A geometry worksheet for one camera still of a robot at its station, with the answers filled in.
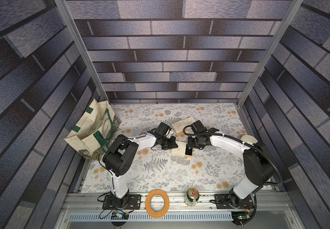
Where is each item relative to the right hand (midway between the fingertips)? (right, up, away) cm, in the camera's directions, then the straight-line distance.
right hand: (188, 144), depth 91 cm
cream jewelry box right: (+2, +14, +14) cm, 20 cm away
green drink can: (-2, -20, -25) cm, 32 cm away
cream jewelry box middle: (-5, +11, +11) cm, 16 cm away
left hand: (-6, -1, -1) cm, 6 cm away
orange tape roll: (-21, -30, -22) cm, 43 cm away
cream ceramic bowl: (+41, +3, +2) cm, 42 cm away
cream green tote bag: (-55, +9, -15) cm, 57 cm away
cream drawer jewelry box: (-4, -4, 0) cm, 5 cm away
